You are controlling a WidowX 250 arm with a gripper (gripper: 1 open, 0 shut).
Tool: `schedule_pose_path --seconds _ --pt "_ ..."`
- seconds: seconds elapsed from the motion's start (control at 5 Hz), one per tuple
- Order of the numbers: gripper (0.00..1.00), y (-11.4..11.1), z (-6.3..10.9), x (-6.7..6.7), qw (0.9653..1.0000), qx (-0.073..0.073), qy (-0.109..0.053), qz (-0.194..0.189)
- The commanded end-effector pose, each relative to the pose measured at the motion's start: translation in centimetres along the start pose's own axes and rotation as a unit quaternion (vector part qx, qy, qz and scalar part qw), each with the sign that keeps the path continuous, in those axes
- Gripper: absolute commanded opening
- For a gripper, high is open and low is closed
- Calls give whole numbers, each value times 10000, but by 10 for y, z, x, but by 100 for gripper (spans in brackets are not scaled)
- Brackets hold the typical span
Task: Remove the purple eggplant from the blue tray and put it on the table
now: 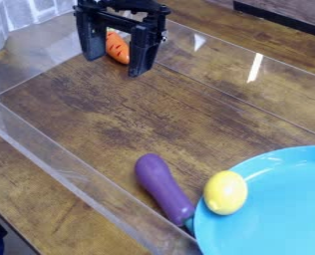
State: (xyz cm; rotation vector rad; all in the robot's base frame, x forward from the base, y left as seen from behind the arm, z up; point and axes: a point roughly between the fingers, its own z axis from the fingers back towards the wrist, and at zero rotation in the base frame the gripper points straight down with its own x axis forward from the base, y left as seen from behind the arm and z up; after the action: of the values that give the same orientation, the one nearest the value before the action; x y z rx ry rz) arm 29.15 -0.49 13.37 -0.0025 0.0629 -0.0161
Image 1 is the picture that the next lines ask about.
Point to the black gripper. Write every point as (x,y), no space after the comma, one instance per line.
(140,15)

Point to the purple toy eggplant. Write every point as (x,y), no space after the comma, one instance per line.
(155,179)

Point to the yellow toy lemon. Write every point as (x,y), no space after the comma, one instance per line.
(225,192)

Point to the blue round plastic tray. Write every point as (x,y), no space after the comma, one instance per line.
(274,223)

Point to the orange toy carrot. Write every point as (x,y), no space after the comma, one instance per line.
(116,47)

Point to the white patterned curtain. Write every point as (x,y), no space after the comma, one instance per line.
(21,13)

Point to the black bar on table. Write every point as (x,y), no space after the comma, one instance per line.
(273,17)

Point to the clear acrylic enclosure wall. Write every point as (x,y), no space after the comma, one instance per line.
(211,106)

